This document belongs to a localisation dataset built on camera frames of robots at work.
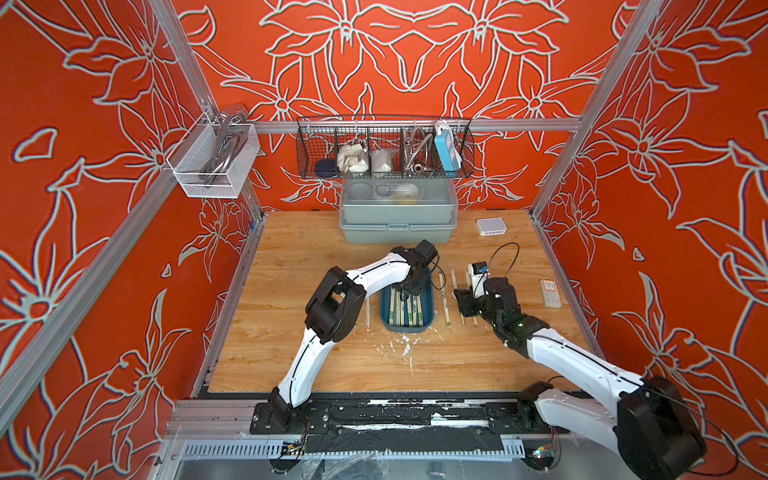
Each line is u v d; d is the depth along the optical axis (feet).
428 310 2.94
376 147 3.30
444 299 3.10
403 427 2.39
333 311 1.81
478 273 2.42
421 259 2.53
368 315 3.00
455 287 3.18
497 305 2.12
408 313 3.00
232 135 2.92
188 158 2.54
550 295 3.11
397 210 3.23
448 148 2.83
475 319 2.46
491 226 3.78
